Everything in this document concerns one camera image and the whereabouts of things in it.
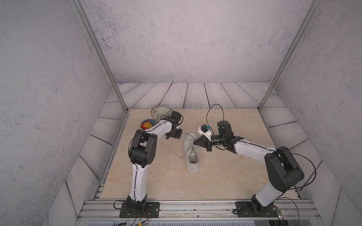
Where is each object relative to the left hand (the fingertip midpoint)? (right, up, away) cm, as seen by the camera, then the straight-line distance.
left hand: (178, 135), depth 102 cm
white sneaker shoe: (+9, -11, -15) cm, 20 cm away
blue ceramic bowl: (-19, +10, +4) cm, 22 cm away
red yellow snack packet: (-24, +7, +4) cm, 25 cm away
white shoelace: (+1, -10, -6) cm, 11 cm away
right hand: (+11, -2, -20) cm, 23 cm away
